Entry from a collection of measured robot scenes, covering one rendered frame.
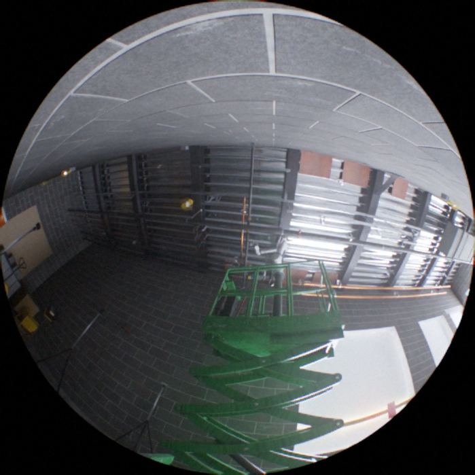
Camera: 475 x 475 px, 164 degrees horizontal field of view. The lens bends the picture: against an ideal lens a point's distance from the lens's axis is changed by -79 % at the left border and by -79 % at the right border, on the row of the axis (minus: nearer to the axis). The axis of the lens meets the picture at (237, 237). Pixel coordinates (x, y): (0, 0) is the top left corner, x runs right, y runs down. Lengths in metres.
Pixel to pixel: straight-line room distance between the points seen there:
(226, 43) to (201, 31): 0.05
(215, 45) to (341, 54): 0.19
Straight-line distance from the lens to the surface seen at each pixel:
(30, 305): 5.99
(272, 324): 1.79
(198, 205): 3.50
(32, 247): 7.04
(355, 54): 0.33
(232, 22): 0.28
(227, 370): 1.76
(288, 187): 3.08
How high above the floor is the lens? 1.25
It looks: 60 degrees up
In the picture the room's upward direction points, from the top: 24 degrees clockwise
